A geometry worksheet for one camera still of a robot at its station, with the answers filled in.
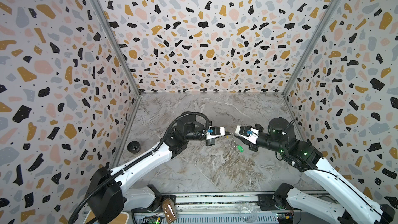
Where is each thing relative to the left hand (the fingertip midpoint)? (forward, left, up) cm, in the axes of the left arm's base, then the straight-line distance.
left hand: (230, 129), depth 64 cm
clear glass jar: (-26, -9, -31) cm, 41 cm away
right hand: (0, -3, +1) cm, 3 cm away
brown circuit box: (-25, +27, -28) cm, 46 cm away
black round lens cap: (+2, +47, -19) cm, 51 cm away
